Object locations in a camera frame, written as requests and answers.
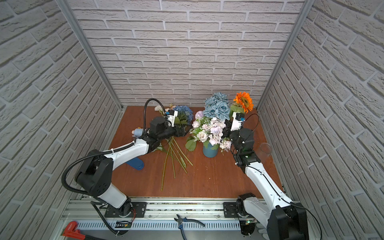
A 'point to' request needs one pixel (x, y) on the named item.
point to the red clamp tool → (70, 231)
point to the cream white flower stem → (159, 108)
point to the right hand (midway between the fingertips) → (224, 117)
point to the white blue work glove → (263, 230)
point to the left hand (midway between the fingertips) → (189, 124)
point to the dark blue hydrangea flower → (184, 113)
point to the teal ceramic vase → (209, 152)
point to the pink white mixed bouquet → (209, 131)
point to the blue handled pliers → (180, 220)
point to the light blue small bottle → (137, 132)
